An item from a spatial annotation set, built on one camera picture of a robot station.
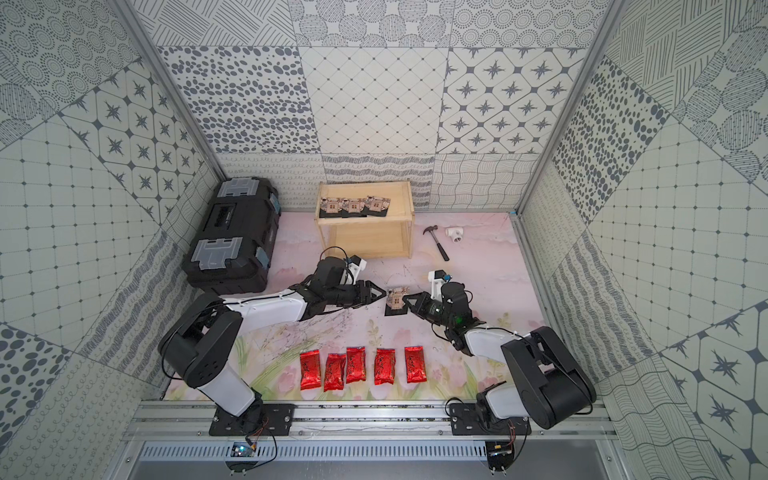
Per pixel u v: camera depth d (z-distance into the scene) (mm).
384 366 804
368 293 799
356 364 806
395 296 891
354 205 930
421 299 782
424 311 782
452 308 696
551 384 434
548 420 414
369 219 907
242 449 715
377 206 930
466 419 740
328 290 716
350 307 828
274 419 744
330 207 929
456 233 1106
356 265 837
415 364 814
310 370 803
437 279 832
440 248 1099
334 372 797
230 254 858
